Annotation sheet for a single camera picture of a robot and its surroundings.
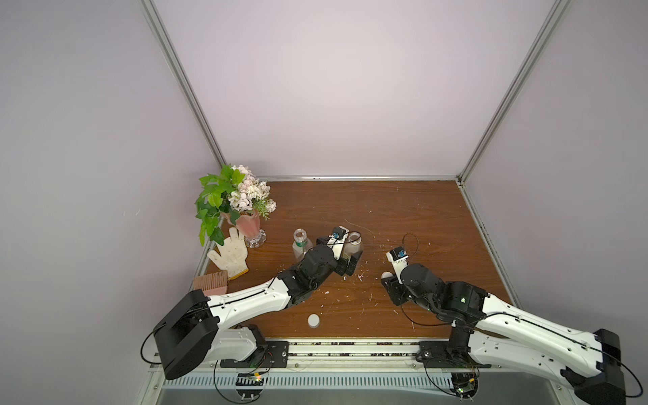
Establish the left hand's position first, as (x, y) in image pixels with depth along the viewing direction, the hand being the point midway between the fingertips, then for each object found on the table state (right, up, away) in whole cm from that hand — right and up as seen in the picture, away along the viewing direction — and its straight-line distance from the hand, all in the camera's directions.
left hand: (351, 245), depth 78 cm
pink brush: (-49, -15, +9) cm, 52 cm away
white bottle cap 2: (+10, -8, -5) cm, 14 cm away
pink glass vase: (-35, +5, +8) cm, 36 cm away
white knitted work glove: (-44, -7, +16) cm, 48 cm away
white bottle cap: (-12, -25, +1) cm, 28 cm away
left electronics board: (-31, -39, -6) cm, 50 cm away
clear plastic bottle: (+1, 0, 0) cm, 1 cm away
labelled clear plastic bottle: (-16, 0, +2) cm, 16 cm away
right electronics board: (+32, -38, -9) cm, 50 cm away
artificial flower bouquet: (-37, +17, -2) cm, 41 cm away
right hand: (+10, -8, -5) cm, 14 cm away
